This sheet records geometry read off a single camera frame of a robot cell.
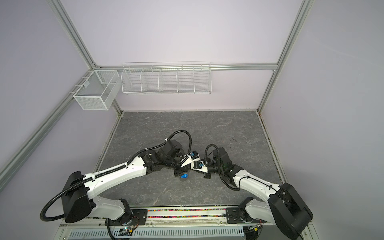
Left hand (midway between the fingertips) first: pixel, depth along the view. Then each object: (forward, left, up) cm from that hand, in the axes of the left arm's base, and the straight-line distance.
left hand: (190, 168), depth 75 cm
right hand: (+3, -1, -4) cm, 5 cm away
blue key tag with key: (-6, +3, +6) cm, 9 cm away
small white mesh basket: (+54, +60, +10) cm, 81 cm away
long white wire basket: (+58, +14, +15) cm, 61 cm away
